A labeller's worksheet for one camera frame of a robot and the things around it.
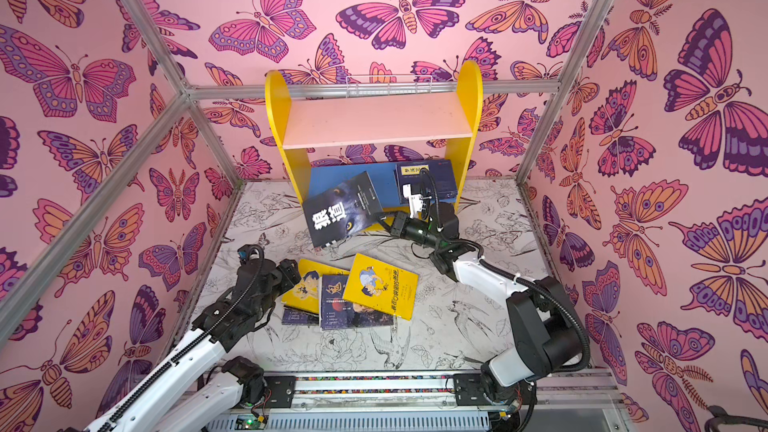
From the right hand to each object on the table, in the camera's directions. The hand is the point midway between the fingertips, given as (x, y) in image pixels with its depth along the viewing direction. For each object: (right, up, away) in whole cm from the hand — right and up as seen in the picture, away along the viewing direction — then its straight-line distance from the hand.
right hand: (376, 214), depth 77 cm
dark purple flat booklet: (-23, -30, +9) cm, 38 cm away
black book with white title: (-9, +1, +3) cm, 10 cm away
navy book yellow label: (+10, +13, +20) cm, 26 cm away
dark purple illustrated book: (-11, -27, +4) cm, 29 cm away
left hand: (-23, -13, +3) cm, 27 cm away
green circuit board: (-30, -51, -4) cm, 59 cm away
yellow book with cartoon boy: (-21, -24, +9) cm, 33 cm away
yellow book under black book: (+1, -21, +11) cm, 24 cm away
